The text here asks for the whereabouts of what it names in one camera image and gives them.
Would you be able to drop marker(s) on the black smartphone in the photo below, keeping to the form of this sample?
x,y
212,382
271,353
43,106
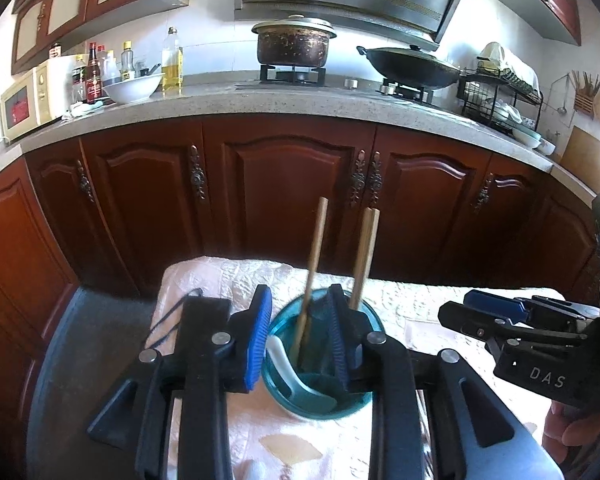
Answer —
x,y
202,318

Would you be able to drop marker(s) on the grey stone countertop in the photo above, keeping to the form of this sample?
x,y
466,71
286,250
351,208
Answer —
x,y
231,98

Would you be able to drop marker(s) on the cream microwave oven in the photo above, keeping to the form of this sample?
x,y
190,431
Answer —
x,y
38,97

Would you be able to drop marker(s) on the dark sauce bottle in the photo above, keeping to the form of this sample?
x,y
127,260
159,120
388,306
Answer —
x,y
93,80

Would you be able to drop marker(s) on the white plastic spoon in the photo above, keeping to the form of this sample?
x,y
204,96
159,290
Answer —
x,y
302,396

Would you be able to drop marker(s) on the right hand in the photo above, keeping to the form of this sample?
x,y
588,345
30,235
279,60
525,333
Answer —
x,y
561,434

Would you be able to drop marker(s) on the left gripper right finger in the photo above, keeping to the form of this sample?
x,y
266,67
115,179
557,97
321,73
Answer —
x,y
347,330

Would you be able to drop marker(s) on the dark wooden lower cabinets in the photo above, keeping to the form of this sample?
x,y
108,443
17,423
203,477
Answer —
x,y
113,209

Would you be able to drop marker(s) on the speckled pot with lid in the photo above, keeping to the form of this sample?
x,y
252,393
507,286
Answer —
x,y
294,41

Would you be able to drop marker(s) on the black wok with lid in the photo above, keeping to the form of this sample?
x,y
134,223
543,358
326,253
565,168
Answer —
x,y
411,67

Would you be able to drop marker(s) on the white cup teal rim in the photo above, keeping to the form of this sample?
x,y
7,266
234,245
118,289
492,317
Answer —
x,y
316,368

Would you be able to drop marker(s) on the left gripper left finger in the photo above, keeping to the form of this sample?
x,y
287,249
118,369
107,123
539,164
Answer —
x,y
249,330

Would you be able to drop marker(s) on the wooden upper cabinets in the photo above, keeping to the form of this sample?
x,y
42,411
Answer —
x,y
42,23

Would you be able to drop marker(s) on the black dish rack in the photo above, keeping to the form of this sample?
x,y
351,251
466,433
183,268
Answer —
x,y
500,90

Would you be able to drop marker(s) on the gas stove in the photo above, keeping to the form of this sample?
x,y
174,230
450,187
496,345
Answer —
x,y
285,77

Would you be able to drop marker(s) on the wooden chopstick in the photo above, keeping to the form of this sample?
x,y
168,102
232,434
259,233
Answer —
x,y
371,240
314,259
360,257

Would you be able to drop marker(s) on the white bowl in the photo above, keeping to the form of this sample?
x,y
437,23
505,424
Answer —
x,y
132,90

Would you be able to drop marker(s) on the white quilted table cloth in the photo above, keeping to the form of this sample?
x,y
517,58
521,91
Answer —
x,y
431,417

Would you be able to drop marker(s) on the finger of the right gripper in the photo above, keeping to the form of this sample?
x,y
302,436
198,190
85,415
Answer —
x,y
500,307
471,323

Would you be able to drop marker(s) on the cooking oil bottle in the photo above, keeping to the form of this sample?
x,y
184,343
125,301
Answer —
x,y
172,62

